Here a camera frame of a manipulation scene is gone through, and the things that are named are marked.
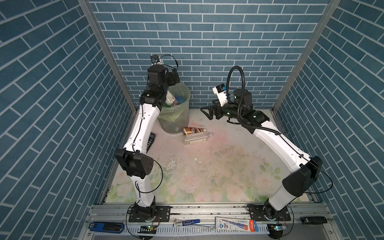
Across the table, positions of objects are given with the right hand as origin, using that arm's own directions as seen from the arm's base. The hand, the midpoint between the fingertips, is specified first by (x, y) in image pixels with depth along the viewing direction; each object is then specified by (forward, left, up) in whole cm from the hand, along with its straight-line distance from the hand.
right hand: (206, 103), depth 72 cm
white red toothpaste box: (-44, -15, -37) cm, 60 cm away
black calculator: (-1, +36, -34) cm, 50 cm away
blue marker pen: (-45, +6, -36) cm, 58 cm away
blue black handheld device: (-50, +41, -31) cm, 72 cm away
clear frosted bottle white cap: (+2, +6, -33) cm, 34 cm away
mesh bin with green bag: (+4, +19, -18) cm, 26 cm away
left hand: (+13, +20, +9) cm, 26 cm away
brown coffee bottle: (+7, +10, -32) cm, 35 cm away
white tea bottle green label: (+17, +24, -14) cm, 33 cm away
